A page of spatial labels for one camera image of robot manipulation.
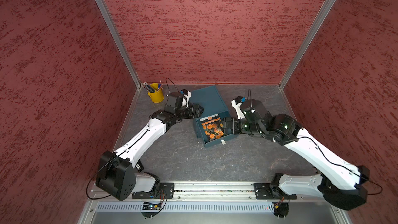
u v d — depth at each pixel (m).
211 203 0.71
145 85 0.98
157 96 1.00
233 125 0.55
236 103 0.60
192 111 0.71
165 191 0.74
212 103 0.89
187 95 0.74
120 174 0.40
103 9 0.79
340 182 0.38
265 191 0.74
